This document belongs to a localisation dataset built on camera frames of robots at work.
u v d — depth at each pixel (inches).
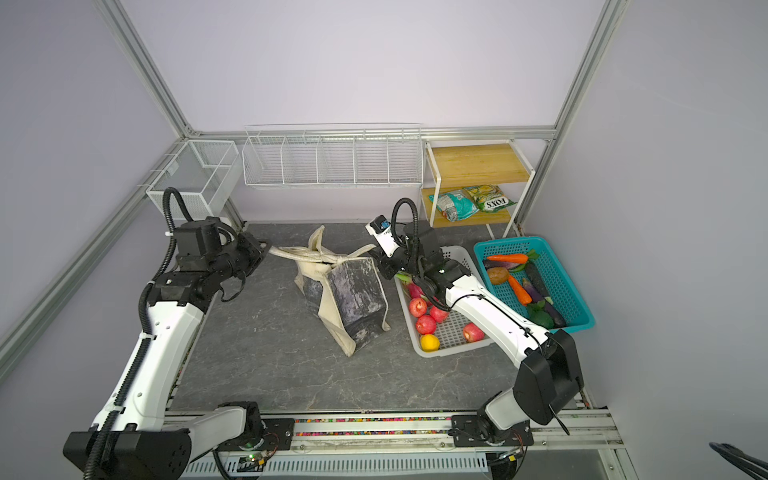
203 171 39.7
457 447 28.8
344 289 29.8
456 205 39.1
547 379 16.2
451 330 36.0
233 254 23.9
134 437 14.6
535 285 39.0
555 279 37.8
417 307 34.3
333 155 39.0
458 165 36.2
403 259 26.2
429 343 33.0
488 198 40.2
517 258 41.2
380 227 25.3
